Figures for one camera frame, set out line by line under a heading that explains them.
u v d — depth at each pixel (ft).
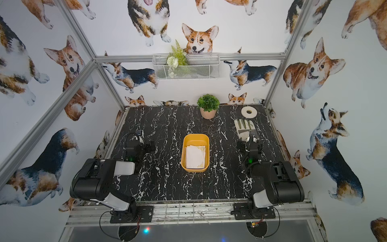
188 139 3.19
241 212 2.40
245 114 3.84
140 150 2.62
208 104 3.29
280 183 1.49
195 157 3.00
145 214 2.41
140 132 2.73
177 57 2.68
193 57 2.98
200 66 3.03
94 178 1.51
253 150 2.31
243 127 3.51
